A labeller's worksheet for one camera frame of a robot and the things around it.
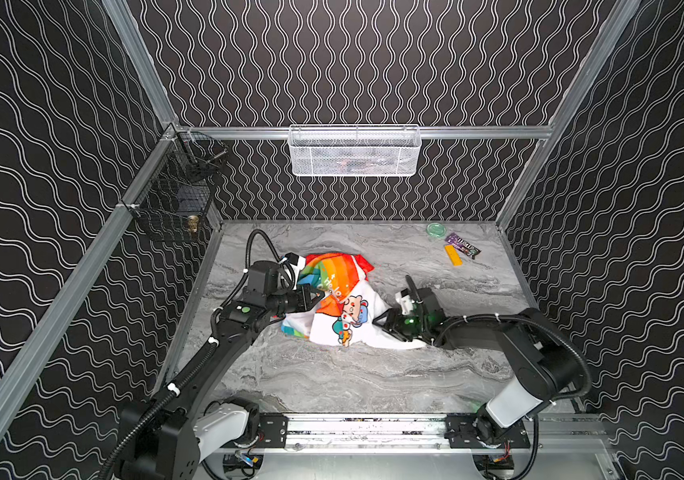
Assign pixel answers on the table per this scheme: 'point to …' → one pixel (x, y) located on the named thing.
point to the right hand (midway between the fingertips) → (379, 327)
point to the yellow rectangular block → (453, 255)
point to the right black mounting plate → (463, 433)
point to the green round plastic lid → (436, 229)
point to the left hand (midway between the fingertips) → (331, 295)
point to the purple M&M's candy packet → (462, 245)
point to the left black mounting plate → (273, 430)
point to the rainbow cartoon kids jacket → (351, 309)
